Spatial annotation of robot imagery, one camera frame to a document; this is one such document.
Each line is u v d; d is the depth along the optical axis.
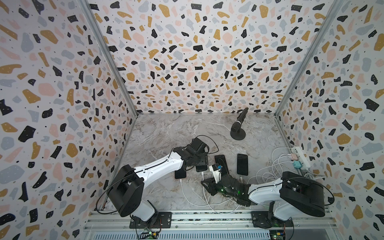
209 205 0.78
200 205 0.78
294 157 0.97
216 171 0.74
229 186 0.63
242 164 0.99
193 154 0.64
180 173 0.90
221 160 0.95
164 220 0.74
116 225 0.73
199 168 0.85
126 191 0.42
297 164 0.93
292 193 0.46
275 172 0.92
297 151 1.00
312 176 0.87
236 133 1.09
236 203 0.64
